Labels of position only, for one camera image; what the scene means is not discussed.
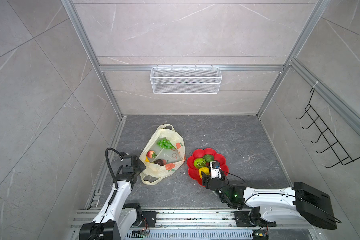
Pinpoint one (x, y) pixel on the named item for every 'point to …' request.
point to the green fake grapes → (165, 143)
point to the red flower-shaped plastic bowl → (193, 172)
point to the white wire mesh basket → (167, 80)
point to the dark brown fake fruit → (160, 162)
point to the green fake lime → (208, 158)
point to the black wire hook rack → (341, 155)
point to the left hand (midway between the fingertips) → (139, 160)
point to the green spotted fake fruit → (199, 163)
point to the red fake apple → (151, 154)
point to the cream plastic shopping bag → (164, 153)
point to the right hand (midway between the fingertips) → (206, 171)
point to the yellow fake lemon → (205, 170)
